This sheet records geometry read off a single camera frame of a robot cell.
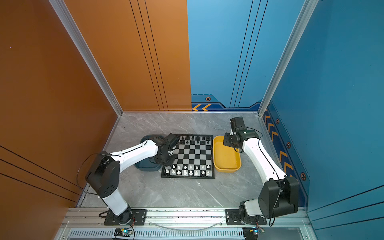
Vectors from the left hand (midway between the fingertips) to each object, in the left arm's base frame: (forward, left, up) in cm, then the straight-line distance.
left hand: (170, 163), depth 88 cm
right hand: (+9, -33, +11) cm, 36 cm away
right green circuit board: (-33, -43, -5) cm, 54 cm away
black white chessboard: (+4, -14, -2) cm, 15 cm away
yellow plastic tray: (+5, -34, -4) cm, 35 cm away
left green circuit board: (-33, +19, -6) cm, 39 cm away
